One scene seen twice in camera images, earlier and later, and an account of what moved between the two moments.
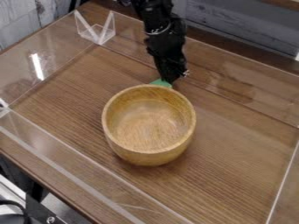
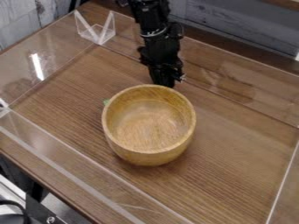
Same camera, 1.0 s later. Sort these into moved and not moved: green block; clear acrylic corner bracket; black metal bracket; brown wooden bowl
Moved: green block
Not moved: brown wooden bowl; clear acrylic corner bracket; black metal bracket
